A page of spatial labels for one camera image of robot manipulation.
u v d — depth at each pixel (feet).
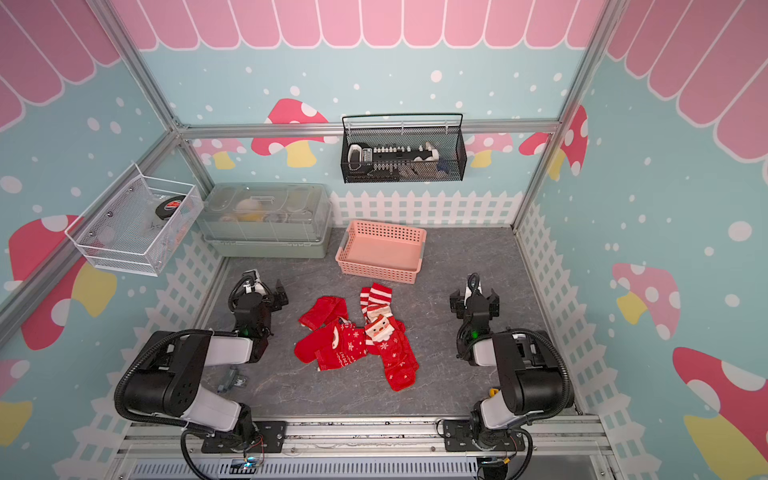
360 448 2.43
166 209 2.54
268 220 3.34
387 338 2.88
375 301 3.20
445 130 2.94
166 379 1.51
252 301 2.43
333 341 2.89
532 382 1.50
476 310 2.30
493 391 2.61
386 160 2.87
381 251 3.74
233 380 2.70
